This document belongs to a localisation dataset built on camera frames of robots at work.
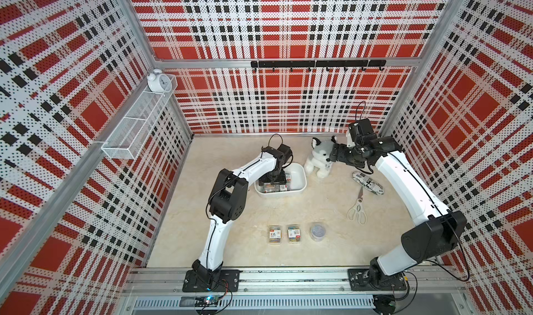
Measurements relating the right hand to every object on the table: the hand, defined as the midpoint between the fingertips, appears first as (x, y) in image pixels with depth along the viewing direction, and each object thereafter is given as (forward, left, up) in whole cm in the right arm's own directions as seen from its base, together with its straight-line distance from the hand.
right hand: (343, 156), depth 80 cm
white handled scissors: (-12, -10, -24) cm, 28 cm away
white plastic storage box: (+3, +17, -24) cm, 30 cm away
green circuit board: (-45, +49, -22) cm, 70 cm away
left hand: (+1, +27, -20) cm, 34 cm away
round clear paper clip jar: (-22, +10, -22) cm, 33 cm away
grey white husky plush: (+8, +7, -13) cm, 17 cm away
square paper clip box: (-23, +20, -21) cm, 37 cm away
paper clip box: (-23, +27, -21) cm, 42 cm away
